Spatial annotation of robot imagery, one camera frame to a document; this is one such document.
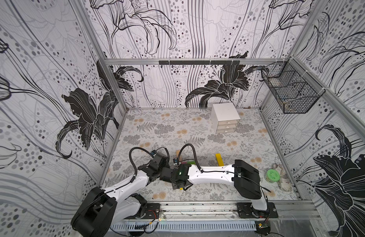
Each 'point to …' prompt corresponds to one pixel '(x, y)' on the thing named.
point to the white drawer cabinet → (225, 118)
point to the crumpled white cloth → (285, 180)
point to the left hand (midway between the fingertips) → (169, 169)
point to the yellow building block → (219, 159)
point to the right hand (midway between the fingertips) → (179, 182)
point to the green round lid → (273, 175)
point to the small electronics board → (263, 227)
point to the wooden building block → (177, 153)
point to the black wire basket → (294, 90)
